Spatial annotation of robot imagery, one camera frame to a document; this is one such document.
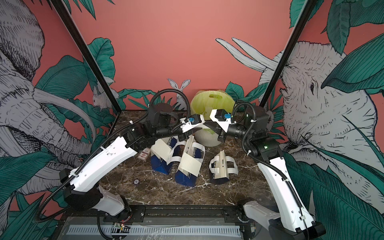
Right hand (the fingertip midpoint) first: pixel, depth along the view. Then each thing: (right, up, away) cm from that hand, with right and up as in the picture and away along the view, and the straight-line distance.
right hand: (203, 120), depth 57 cm
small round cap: (-38, -35, +29) cm, 59 cm away
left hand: (-2, 0, +4) cm, 4 cm away
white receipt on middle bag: (-6, -20, +11) cm, 24 cm away
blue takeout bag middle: (-4, -18, +20) cm, 27 cm away
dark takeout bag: (+8, -21, +8) cm, 23 cm away
